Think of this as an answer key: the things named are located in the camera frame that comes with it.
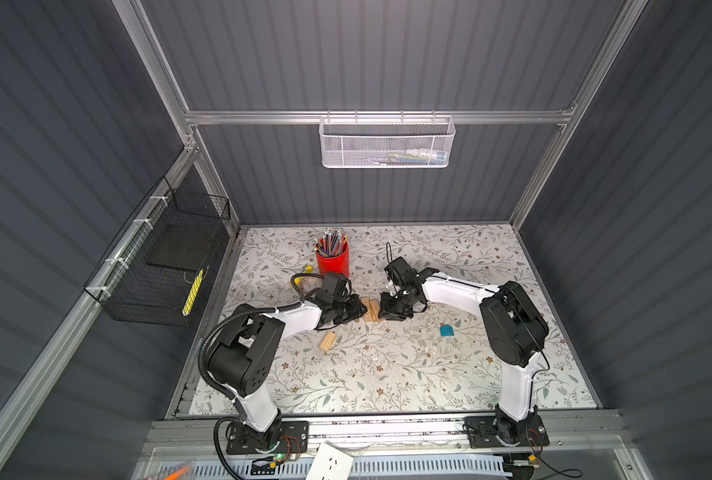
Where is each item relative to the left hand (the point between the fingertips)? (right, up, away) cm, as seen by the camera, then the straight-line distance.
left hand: (366, 309), depth 93 cm
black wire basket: (-53, +14, -20) cm, 59 cm away
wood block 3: (-11, -9, -4) cm, 15 cm away
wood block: (+3, -2, 0) cm, 3 cm away
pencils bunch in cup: (-12, +21, +5) cm, 24 cm away
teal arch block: (+25, -6, -2) cm, 26 cm away
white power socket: (-8, -30, -26) cm, 41 cm away
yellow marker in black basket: (-41, +8, -24) cm, 48 cm away
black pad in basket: (-50, +20, -13) cm, 55 cm away
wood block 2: (0, -2, 0) cm, 2 cm away
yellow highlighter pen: (-21, +12, +12) cm, 27 cm away
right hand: (+5, -3, 0) cm, 6 cm away
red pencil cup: (-9, +14, +8) cm, 18 cm away
